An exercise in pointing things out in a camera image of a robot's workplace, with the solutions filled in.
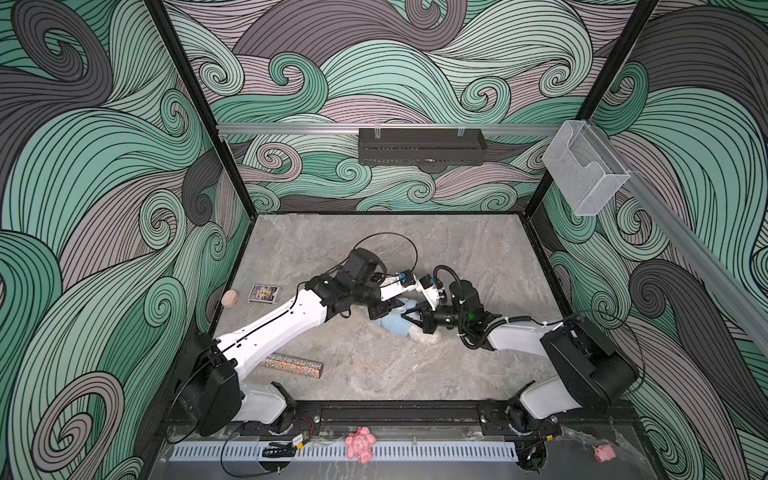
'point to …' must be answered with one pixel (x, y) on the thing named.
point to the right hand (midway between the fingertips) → (404, 315)
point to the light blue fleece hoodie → (395, 322)
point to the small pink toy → (605, 453)
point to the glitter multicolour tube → (293, 365)
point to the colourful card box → (264, 294)
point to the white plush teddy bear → (417, 334)
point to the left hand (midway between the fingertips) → (400, 294)
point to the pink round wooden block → (229, 299)
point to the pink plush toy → (360, 443)
